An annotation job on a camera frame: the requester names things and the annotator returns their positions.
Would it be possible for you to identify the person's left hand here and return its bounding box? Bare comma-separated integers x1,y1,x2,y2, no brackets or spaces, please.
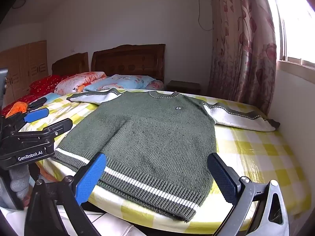
10,166,31,200

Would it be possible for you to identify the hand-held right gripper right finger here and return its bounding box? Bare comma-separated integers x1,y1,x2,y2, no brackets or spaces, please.
207,152,289,236

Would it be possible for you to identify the blue floral quilt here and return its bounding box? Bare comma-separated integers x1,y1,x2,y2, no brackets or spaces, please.
84,74,156,91

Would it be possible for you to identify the small wooden headboard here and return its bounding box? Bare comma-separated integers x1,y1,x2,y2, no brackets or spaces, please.
52,52,89,77

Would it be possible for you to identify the pink floral quilt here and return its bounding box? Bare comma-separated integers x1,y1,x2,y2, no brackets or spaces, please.
54,71,107,96

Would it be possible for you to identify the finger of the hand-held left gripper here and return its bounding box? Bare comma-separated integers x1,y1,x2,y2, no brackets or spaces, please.
5,108,49,128
10,118,73,140

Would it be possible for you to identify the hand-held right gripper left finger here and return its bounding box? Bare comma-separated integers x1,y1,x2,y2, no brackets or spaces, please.
25,152,107,236

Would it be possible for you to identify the green knit sweater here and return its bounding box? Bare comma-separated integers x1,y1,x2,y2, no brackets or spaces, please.
53,88,281,223

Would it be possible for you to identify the large wooden headboard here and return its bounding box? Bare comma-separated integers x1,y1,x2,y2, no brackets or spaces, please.
91,44,166,84

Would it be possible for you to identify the dark wooden nightstand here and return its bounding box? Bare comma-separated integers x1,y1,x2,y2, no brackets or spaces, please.
167,80,201,94

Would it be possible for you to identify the air conditioner cable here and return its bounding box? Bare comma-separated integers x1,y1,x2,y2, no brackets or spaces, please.
197,0,213,31

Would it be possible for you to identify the wooden wardrobe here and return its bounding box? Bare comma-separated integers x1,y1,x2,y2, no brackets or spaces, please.
0,40,48,106

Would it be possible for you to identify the yellow checked bed sheet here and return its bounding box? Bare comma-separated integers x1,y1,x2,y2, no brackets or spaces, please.
20,88,312,234

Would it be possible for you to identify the orange cloth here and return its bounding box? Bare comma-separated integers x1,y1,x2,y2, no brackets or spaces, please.
5,102,28,118

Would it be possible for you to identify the window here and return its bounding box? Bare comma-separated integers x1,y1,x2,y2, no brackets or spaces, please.
261,0,315,69

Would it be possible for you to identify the black cloth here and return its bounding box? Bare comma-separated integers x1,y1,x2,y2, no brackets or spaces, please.
27,97,47,111

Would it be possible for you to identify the red patterned blanket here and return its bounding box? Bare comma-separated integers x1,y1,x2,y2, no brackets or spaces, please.
0,74,72,116

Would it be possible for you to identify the pink floral curtain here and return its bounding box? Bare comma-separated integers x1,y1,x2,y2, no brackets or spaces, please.
207,0,280,116

